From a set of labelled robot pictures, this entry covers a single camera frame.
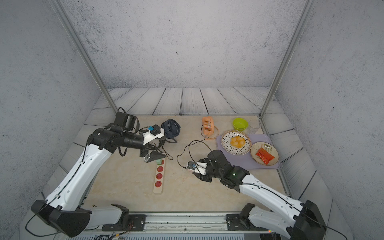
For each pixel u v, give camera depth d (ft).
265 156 3.08
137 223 2.40
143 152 1.95
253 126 3.63
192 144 3.32
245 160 3.07
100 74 3.22
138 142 1.91
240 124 3.69
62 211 1.22
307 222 1.26
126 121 1.79
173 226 2.38
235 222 2.39
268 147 3.25
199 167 2.07
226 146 3.33
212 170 2.08
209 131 3.32
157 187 2.71
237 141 3.30
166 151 3.27
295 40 2.64
